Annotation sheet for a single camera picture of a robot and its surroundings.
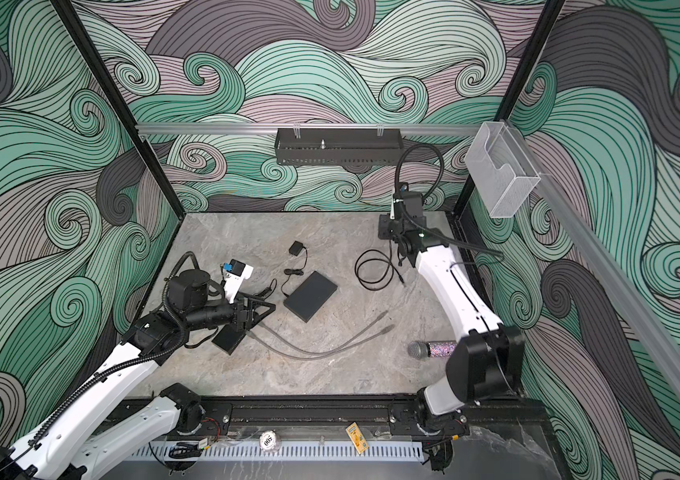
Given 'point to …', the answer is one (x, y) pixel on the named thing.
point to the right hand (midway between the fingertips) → (393, 218)
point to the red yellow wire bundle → (220, 433)
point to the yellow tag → (360, 442)
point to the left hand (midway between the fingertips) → (269, 303)
